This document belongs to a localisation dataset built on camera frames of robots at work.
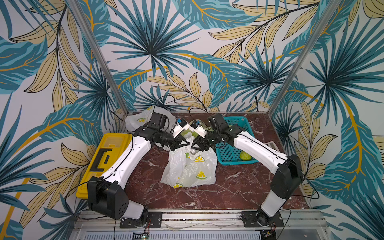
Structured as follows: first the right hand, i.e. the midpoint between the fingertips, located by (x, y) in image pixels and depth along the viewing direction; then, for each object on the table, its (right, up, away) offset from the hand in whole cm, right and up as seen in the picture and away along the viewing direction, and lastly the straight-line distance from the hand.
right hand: (197, 138), depth 75 cm
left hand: (-6, -3, 0) cm, 6 cm away
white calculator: (+50, -6, +23) cm, 55 cm away
